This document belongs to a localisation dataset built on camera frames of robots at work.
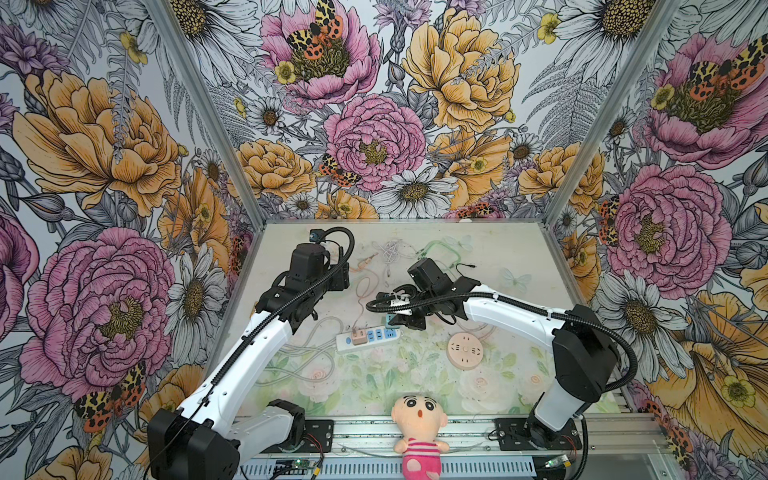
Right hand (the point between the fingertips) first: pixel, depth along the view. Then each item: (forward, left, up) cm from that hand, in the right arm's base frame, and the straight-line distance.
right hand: (396, 321), depth 82 cm
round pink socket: (-5, -19, -9) cm, 22 cm away
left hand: (+8, +16, +11) cm, 21 cm away
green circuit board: (-30, +24, -11) cm, 40 cm away
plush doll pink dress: (-23, -5, -4) cm, 24 cm away
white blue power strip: (-1, +15, -8) cm, 17 cm away
